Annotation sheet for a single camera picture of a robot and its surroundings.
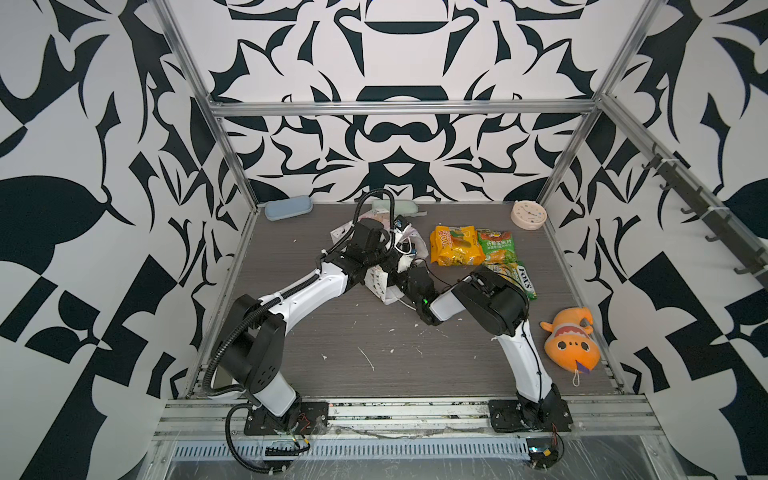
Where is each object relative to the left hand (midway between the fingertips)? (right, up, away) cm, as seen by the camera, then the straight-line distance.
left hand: (401, 236), depth 85 cm
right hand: (-6, -6, +11) cm, 14 cm away
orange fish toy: (+43, -27, -7) cm, 51 cm away
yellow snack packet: (+19, -3, +17) cm, 26 cm away
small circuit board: (+33, -51, -13) cm, 62 cm away
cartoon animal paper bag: (+2, -2, -3) cm, 4 cm away
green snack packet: (+35, -3, +20) cm, 40 cm away
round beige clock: (+50, +8, +30) cm, 58 cm away
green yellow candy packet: (+39, -12, +14) cm, 43 cm away
